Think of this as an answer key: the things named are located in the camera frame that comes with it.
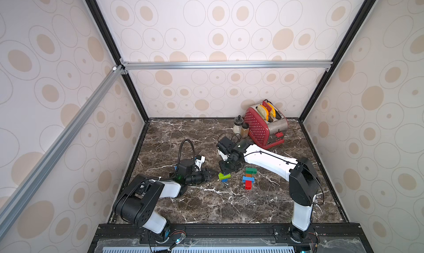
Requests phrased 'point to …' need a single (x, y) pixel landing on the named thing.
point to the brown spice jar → (244, 130)
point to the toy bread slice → (263, 111)
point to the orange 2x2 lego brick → (248, 175)
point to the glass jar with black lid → (238, 121)
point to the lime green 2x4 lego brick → (221, 176)
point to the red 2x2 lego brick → (248, 184)
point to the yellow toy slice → (273, 111)
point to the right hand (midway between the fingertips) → (222, 174)
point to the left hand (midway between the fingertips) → (220, 175)
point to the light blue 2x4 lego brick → (248, 178)
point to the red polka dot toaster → (263, 132)
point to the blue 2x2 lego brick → (224, 180)
